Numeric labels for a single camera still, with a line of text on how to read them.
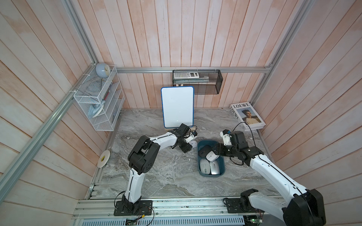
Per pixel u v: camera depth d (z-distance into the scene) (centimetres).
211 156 89
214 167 86
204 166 84
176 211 73
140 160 54
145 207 73
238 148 63
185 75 90
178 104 90
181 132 79
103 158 93
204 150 93
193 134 88
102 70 80
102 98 75
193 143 96
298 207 38
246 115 111
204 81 88
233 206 73
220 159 90
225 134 75
